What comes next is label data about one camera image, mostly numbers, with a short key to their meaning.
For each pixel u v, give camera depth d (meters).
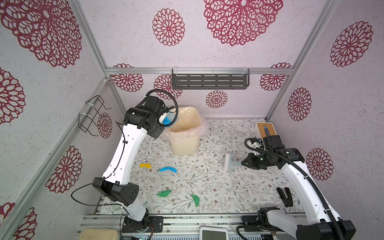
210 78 0.95
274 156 0.52
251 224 0.73
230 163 0.83
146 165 0.95
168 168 0.92
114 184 0.41
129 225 0.67
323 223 0.38
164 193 0.83
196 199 0.80
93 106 0.78
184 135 0.79
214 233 0.69
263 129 1.09
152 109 0.52
